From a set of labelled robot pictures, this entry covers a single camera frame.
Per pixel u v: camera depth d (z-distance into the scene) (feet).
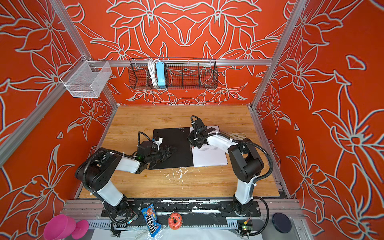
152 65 2.87
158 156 2.62
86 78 3.03
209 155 3.04
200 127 2.43
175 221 2.24
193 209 2.44
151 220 2.27
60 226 1.86
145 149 2.39
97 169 1.55
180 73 3.20
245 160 1.58
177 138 2.87
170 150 2.67
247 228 2.24
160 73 2.95
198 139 2.32
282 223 2.24
